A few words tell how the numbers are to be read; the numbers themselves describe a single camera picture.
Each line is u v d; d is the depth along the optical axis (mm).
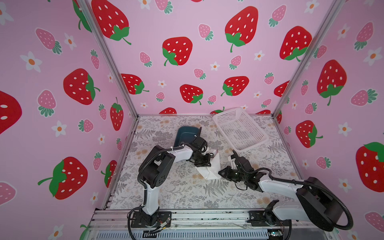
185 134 1072
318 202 450
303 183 477
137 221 747
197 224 731
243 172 676
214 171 898
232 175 760
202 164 852
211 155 958
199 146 783
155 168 521
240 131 1104
